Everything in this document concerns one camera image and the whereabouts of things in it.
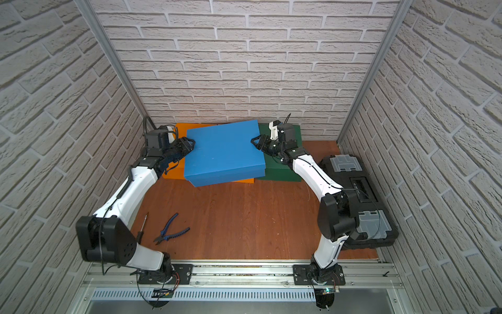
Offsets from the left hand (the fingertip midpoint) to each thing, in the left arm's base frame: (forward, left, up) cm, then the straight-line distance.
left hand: (197, 139), depth 82 cm
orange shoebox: (-16, +5, -1) cm, 16 cm away
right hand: (0, -25, -2) cm, 26 cm away
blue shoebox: (-6, -12, -1) cm, 14 cm away
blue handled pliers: (-32, +14, -27) cm, 44 cm away
